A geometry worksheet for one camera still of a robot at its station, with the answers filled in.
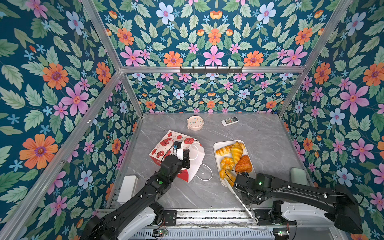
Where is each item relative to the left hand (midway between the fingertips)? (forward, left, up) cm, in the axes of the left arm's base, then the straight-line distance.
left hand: (191, 147), depth 77 cm
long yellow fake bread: (+7, -21, -17) cm, 28 cm away
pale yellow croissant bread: (+4, -28, -13) cm, 31 cm away
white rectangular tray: (+13, -19, -20) cm, 30 cm away
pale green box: (-13, -61, -17) cm, 65 cm away
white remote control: (+34, -30, -19) cm, 49 cm away
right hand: (-24, -26, -16) cm, 39 cm away
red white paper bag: (+7, +16, -7) cm, 19 cm away
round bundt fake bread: (-2, -21, -18) cm, 28 cm away
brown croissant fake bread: (-4, -31, -16) cm, 35 cm away
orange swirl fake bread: (-10, -20, -15) cm, 27 cm away
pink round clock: (+32, -2, -18) cm, 37 cm away
